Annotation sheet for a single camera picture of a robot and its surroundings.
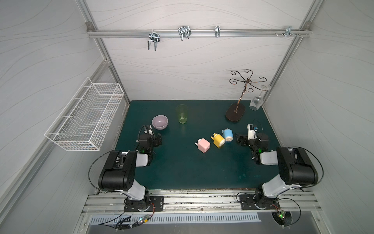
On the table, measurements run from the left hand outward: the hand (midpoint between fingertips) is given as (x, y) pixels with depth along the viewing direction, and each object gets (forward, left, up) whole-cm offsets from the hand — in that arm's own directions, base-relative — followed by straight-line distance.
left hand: (152, 134), depth 94 cm
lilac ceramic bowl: (+12, -3, -2) cm, 12 cm away
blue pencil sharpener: (0, -50, +1) cm, 50 cm away
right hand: (+3, -61, 0) cm, 61 cm away
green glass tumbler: (+19, -19, +2) cm, 27 cm away
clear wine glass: (+15, -67, +17) cm, 71 cm away
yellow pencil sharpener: (-4, -43, 0) cm, 43 cm away
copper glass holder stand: (+24, -60, -3) cm, 65 cm away
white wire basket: (-8, +26, +26) cm, 38 cm away
